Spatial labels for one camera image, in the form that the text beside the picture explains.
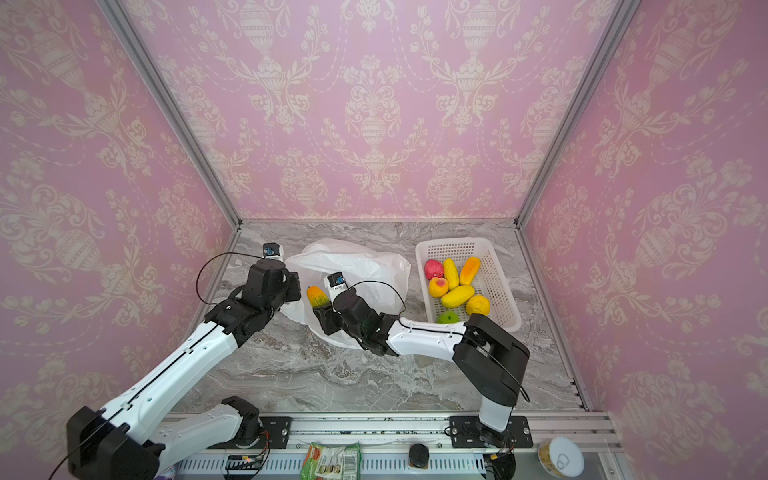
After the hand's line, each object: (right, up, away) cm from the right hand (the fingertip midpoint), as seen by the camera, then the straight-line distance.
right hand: (320, 307), depth 81 cm
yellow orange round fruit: (+46, -1, +9) cm, 47 cm away
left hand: (-7, +8, -1) cm, 11 cm away
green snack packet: (+5, -34, -11) cm, 36 cm away
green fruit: (+36, -4, +7) cm, 37 cm away
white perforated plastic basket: (+52, +6, +17) cm, 54 cm away
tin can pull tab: (+57, -31, -15) cm, 66 cm away
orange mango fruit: (+46, +9, +20) cm, 50 cm away
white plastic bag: (-1, +13, -1) cm, 13 cm away
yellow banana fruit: (+40, +1, +14) cm, 43 cm away
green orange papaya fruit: (-1, +3, -1) cm, 3 cm away
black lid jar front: (+26, -33, -10) cm, 43 cm away
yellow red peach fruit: (+34, +4, +14) cm, 37 cm away
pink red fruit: (+33, +9, +18) cm, 39 cm away
